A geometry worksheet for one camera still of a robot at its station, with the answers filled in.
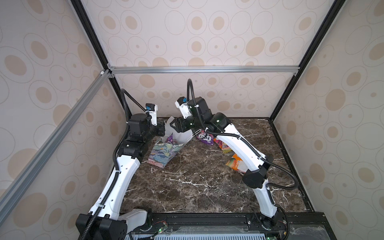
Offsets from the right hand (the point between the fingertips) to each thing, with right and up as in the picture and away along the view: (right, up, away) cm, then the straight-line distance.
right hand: (181, 119), depth 74 cm
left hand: (-6, +1, -2) cm, 7 cm away
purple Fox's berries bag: (-8, -10, +15) cm, 20 cm away
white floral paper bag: (-11, -17, +6) cm, 21 cm away
